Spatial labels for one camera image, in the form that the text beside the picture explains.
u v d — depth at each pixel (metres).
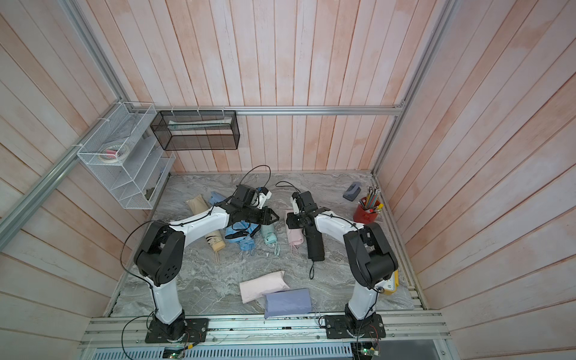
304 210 0.75
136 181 0.78
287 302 0.77
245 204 0.75
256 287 0.80
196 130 0.98
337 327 0.73
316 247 0.92
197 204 1.04
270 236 0.93
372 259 0.48
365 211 0.92
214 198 1.05
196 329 0.73
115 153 0.74
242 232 0.90
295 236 0.92
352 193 1.08
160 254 0.50
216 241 0.92
